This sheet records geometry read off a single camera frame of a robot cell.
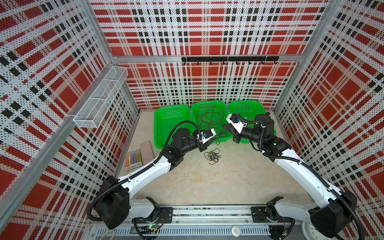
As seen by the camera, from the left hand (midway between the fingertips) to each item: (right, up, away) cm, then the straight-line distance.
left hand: (213, 134), depth 73 cm
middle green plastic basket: (-7, +18, +43) cm, 48 cm away
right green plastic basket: (+31, +16, +47) cm, 58 cm away
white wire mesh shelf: (-74, +13, +18) cm, 77 cm away
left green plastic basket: (-34, +10, +41) cm, 54 cm away
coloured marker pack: (-49, -18, +20) cm, 56 cm away
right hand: (+5, +5, -3) cm, 7 cm away
